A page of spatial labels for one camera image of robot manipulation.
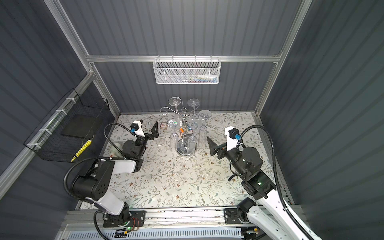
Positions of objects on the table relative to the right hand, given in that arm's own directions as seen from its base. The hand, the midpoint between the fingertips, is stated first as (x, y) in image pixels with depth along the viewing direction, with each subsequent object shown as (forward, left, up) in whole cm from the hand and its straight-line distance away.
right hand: (219, 136), depth 64 cm
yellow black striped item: (0, +61, -5) cm, 62 cm away
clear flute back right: (+25, +11, -3) cm, 28 cm away
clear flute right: (+16, +6, -3) cm, 18 cm away
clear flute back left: (+25, +22, -1) cm, 33 cm away
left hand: (+17, +37, -9) cm, 42 cm away
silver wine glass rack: (+15, +18, -32) cm, 40 cm away
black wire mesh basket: (+12, +73, -3) cm, 74 cm away
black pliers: (-5, -10, -34) cm, 36 cm away
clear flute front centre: (+8, +11, -1) cm, 13 cm away
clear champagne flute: (+19, +36, -32) cm, 52 cm away
